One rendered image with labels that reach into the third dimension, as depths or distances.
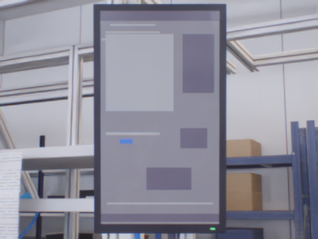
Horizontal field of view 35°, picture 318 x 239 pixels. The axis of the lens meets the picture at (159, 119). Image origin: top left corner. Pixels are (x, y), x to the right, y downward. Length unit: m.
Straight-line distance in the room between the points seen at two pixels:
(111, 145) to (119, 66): 0.18
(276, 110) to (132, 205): 3.74
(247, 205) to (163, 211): 3.17
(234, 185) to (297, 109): 0.97
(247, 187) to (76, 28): 2.87
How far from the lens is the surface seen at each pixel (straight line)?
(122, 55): 1.11
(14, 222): 1.58
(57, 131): 5.80
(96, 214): 1.14
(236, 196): 4.30
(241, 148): 4.33
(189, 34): 1.12
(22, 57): 2.43
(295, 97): 4.77
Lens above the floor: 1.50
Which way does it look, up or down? 10 degrees up
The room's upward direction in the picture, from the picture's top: straight up
